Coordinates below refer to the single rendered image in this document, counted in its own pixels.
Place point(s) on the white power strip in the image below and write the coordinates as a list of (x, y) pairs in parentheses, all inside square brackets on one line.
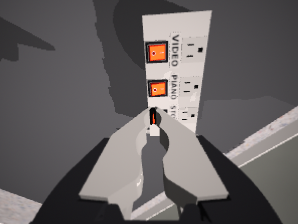
[(175, 49)]

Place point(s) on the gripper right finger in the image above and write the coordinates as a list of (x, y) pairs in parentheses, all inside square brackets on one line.
[(195, 171)]

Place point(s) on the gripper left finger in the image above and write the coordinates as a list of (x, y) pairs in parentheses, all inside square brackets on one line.
[(111, 173)]

